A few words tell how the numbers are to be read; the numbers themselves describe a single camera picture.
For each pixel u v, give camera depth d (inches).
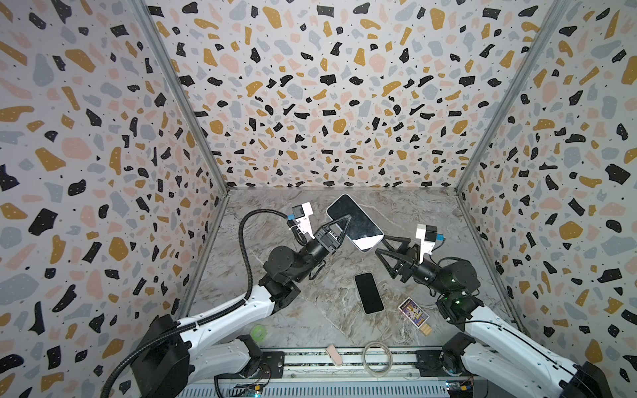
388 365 29.4
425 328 31.5
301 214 23.2
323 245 21.9
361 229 24.1
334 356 29.3
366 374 28.9
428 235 22.4
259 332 31.4
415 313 32.7
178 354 15.4
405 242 25.9
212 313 18.1
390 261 23.7
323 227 23.0
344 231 23.7
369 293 34.5
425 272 23.4
